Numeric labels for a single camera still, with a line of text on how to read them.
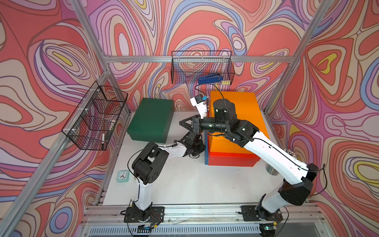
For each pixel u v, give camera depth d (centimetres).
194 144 79
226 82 84
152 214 73
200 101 54
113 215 75
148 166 51
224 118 47
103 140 72
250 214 73
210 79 91
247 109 73
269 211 61
